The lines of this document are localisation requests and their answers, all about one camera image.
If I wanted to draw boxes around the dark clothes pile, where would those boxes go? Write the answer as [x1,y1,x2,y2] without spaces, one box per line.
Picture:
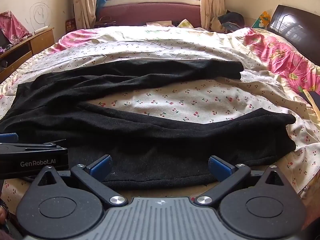
[218,11,245,33]

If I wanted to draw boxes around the right beige curtain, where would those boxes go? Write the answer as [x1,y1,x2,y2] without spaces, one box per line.
[200,0,227,33]

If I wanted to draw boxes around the black pants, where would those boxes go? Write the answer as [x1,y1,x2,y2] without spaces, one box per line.
[0,58,297,190]

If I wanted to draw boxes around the cherry print bed quilt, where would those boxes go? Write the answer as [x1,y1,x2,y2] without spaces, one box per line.
[1,27,319,202]

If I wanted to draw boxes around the dark wooden headboard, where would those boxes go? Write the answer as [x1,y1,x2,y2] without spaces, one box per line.
[267,5,320,65]

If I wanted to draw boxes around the pink floral cloth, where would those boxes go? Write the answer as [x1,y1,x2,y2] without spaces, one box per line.
[0,10,32,45]

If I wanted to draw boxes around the wooden side cabinet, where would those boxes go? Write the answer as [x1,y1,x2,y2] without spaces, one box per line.
[0,28,54,82]

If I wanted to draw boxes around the maroon padded bench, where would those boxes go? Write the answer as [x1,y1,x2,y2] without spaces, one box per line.
[96,3,201,28]

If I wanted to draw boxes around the colourful bag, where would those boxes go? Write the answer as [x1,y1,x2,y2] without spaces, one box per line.
[252,11,271,29]

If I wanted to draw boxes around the left beige curtain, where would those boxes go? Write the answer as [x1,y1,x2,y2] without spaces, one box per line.
[73,0,97,29]

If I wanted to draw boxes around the beige curtain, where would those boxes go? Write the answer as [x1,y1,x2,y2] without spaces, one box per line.
[73,0,97,29]
[200,0,227,33]

